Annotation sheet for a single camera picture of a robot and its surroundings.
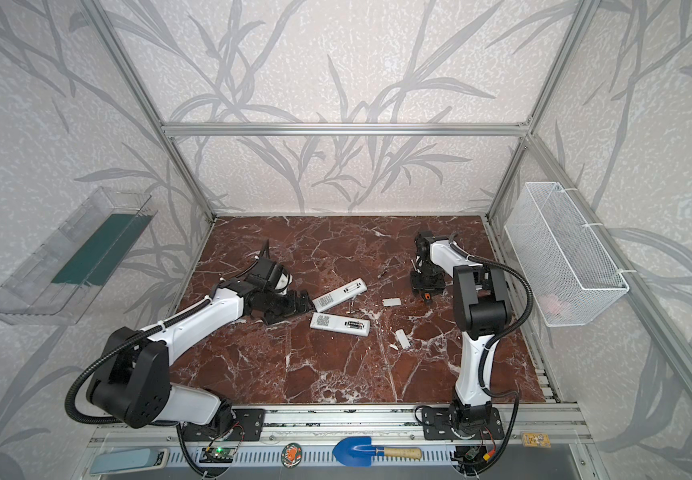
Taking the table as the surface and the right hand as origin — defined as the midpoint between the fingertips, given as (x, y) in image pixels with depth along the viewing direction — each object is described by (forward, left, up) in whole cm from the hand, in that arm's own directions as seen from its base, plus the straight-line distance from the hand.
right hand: (424, 284), depth 99 cm
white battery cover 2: (-17, +9, -1) cm, 19 cm away
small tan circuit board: (-44, -21, +1) cm, 49 cm away
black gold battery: (+5, +13, -1) cm, 14 cm away
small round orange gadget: (-47, +37, +1) cm, 59 cm away
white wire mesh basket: (-18, -23, +34) cm, 45 cm away
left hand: (-10, +37, +8) cm, 39 cm away
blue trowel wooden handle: (-46, +21, 0) cm, 50 cm away
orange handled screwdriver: (-6, 0, +2) cm, 6 cm away
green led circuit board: (-46, +55, -1) cm, 72 cm away
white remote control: (-4, +29, 0) cm, 29 cm away
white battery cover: (-6, +11, -1) cm, 13 cm away
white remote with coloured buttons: (-15, +25, +1) cm, 29 cm away
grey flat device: (-48, +75, +5) cm, 89 cm away
